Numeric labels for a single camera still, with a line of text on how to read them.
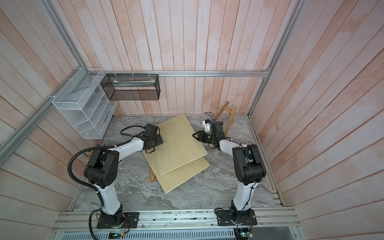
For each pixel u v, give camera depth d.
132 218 0.73
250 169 0.50
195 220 0.75
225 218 0.73
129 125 1.16
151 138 0.78
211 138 0.83
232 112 0.95
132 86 1.07
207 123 0.90
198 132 0.89
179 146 0.92
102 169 0.50
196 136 0.93
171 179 0.78
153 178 0.81
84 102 0.75
